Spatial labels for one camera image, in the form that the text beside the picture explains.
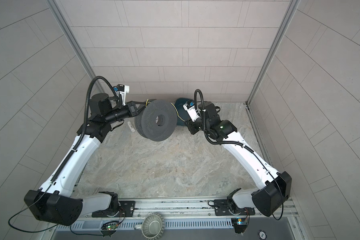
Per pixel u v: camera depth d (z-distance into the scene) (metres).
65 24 0.76
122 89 0.61
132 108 0.59
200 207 0.73
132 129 0.99
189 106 0.62
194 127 0.63
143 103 0.65
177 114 0.72
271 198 0.37
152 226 0.67
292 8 0.71
